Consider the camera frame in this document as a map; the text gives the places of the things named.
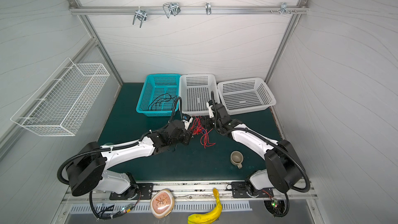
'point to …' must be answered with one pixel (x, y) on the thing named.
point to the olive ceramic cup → (236, 158)
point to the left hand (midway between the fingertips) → (194, 130)
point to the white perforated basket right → (245, 96)
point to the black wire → (167, 93)
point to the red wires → (196, 128)
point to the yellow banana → (208, 218)
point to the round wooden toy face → (162, 203)
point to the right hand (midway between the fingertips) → (206, 115)
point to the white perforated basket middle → (195, 90)
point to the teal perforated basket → (156, 85)
